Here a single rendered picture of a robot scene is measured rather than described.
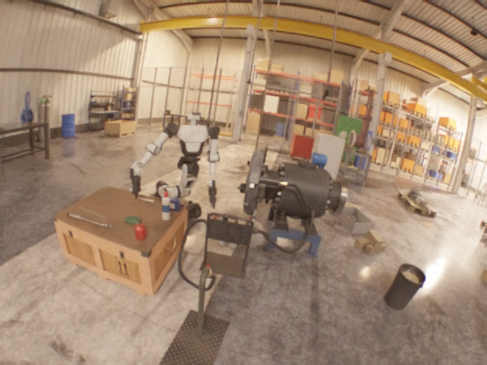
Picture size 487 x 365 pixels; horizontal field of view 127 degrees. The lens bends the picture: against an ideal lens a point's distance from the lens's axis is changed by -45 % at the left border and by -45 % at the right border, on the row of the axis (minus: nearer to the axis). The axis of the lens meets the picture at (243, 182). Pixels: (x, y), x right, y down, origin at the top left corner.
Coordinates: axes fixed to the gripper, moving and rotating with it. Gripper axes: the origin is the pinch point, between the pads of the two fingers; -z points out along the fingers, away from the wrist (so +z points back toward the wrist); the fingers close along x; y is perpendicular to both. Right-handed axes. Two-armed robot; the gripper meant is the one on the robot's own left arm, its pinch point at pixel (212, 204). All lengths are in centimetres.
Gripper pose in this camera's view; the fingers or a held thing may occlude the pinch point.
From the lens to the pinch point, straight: 229.3
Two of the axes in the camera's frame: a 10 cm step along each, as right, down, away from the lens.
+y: 9.4, -0.1, 3.5
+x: 3.5, 0.7, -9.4
